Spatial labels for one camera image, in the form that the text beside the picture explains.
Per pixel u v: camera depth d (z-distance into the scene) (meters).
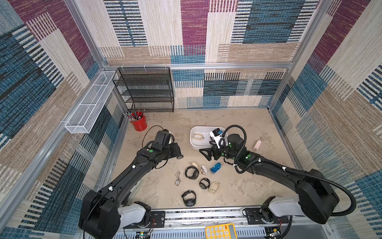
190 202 0.74
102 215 0.39
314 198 0.42
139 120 0.99
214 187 0.84
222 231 0.69
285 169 0.50
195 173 0.85
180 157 0.84
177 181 0.85
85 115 0.73
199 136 1.05
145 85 1.08
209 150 0.70
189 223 0.73
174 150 0.73
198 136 1.05
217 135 0.71
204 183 0.84
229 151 0.68
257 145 0.97
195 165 0.87
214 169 0.85
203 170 0.85
